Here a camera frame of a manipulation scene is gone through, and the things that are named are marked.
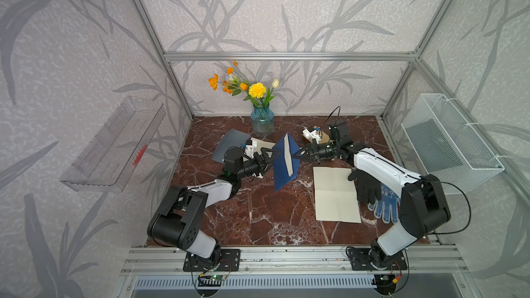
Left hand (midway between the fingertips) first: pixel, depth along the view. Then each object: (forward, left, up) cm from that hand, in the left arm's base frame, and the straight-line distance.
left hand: (277, 159), depth 82 cm
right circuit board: (-39, -36, -14) cm, 55 cm away
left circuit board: (-38, +23, -19) cm, 49 cm away
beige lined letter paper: (-1, -4, +5) cm, 6 cm away
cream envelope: (+13, +9, -7) cm, 17 cm away
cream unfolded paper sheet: (-9, -26, -16) cm, 32 cm away
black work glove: (-6, -39, -14) cm, 42 cm away
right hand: (-2, -6, +5) cm, 8 cm away
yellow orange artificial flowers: (+40, +22, +7) cm, 46 cm away
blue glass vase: (+28, +8, -7) cm, 30 cm away
